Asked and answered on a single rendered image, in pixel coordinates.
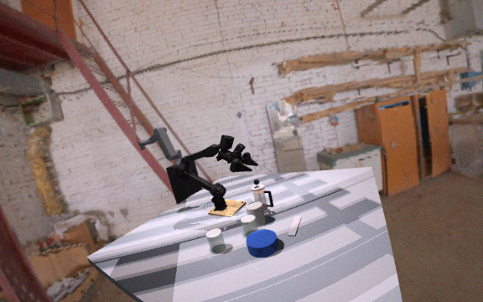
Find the blue short cylinder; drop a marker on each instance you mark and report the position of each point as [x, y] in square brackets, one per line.
[262, 243]

